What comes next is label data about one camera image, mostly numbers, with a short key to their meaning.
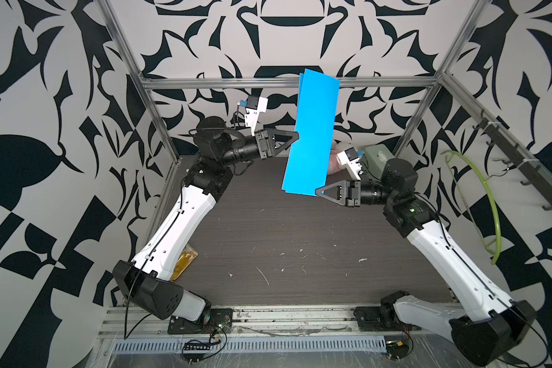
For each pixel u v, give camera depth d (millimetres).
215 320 733
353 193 539
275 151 533
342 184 564
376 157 1115
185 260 866
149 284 383
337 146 1142
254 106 516
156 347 700
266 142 496
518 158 605
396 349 719
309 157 583
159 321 432
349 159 566
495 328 364
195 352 714
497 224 642
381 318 733
